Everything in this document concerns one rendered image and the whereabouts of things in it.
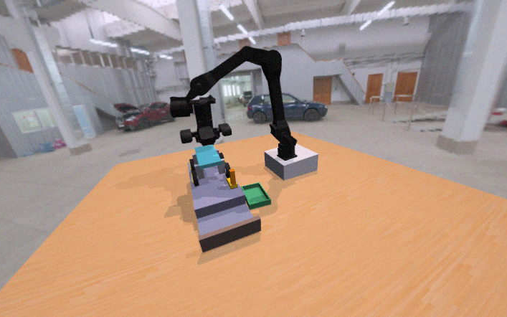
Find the grey-blue ramp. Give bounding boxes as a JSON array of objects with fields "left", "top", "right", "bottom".
[{"left": 187, "top": 162, "right": 261, "bottom": 253}]

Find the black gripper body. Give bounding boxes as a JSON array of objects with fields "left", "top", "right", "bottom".
[{"left": 180, "top": 116, "right": 232, "bottom": 143}]

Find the teal wheeled trolley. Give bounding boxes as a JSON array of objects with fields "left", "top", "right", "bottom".
[{"left": 189, "top": 144, "right": 231, "bottom": 186}]

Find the green tray floor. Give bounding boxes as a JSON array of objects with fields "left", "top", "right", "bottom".
[{"left": 244, "top": 187, "right": 267, "bottom": 204}]

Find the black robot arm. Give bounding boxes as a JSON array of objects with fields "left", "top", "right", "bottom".
[{"left": 170, "top": 46, "right": 298, "bottom": 161}]

